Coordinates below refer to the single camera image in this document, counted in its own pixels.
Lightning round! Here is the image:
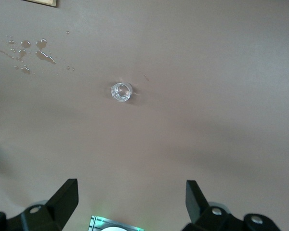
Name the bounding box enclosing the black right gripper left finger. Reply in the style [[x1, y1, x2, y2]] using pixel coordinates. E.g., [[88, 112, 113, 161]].
[[0, 178, 79, 231]]

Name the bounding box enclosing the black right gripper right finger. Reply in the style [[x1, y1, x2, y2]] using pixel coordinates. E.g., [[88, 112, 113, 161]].
[[183, 180, 280, 231]]

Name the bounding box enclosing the small clear glass cup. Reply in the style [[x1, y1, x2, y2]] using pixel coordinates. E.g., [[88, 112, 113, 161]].
[[110, 81, 132, 103]]

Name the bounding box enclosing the brown table cover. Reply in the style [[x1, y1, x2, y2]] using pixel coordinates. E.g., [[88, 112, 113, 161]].
[[0, 0, 289, 231]]

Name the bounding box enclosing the spilled liquid puddle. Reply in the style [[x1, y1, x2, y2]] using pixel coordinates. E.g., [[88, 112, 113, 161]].
[[0, 30, 75, 75]]

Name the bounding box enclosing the wooden cutting board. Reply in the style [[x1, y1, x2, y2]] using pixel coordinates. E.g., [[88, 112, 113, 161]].
[[21, 0, 58, 8]]

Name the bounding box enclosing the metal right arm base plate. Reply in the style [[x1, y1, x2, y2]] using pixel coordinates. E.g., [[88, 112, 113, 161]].
[[88, 215, 145, 231]]

